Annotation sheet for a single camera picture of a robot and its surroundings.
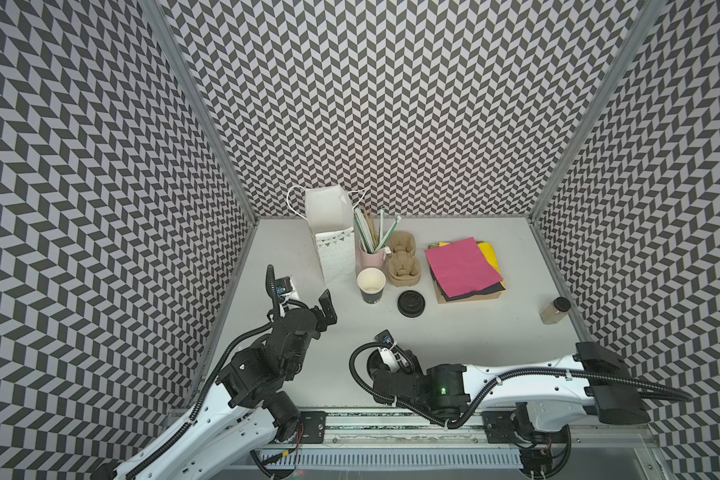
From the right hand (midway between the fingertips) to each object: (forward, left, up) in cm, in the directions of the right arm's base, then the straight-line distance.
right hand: (388, 376), depth 74 cm
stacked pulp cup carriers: (+35, -7, -3) cm, 36 cm away
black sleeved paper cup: (+28, +4, 0) cm, 28 cm away
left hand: (+14, +18, +16) cm, 27 cm away
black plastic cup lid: (+23, -8, -5) cm, 25 cm away
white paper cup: (0, 0, +14) cm, 14 cm away
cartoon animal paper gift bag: (+50, +18, +5) cm, 53 cm away
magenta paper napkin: (+35, -26, -4) cm, 44 cm away
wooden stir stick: (+47, +4, +6) cm, 47 cm away
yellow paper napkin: (+39, -38, -5) cm, 55 cm away
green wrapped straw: (+41, -1, +4) cm, 41 cm away
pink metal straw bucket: (+37, +2, -2) cm, 38 cm away
